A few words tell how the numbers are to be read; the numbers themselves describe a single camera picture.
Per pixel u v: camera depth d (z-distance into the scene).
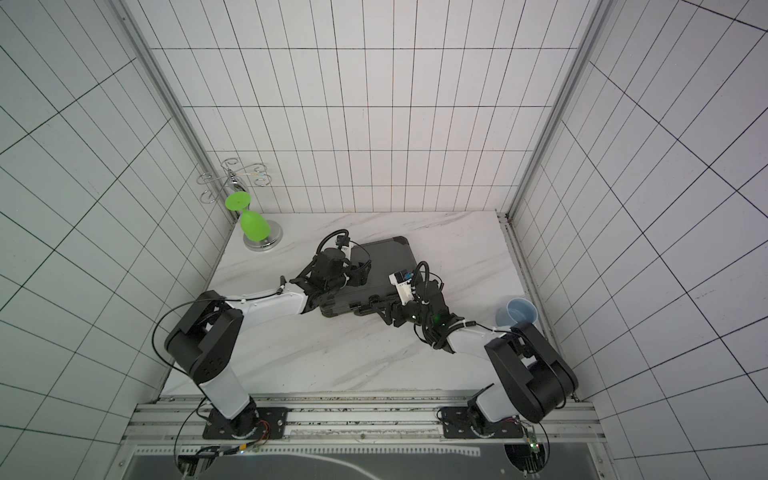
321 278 0.70
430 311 0.68
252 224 0.93
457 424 0.72
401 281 0.77
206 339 0.46
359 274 0.81
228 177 0.91
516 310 0.91
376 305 0.83
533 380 0.43
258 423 0.72
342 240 0.78
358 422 0.74
